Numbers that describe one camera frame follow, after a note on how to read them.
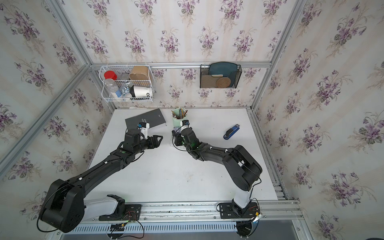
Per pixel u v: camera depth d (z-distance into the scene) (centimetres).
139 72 88
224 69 94
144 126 75
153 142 75
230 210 73
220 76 95
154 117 111
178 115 102
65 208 40
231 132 101
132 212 72
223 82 98
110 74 92
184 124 79
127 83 94
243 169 46
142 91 93
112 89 90
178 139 78
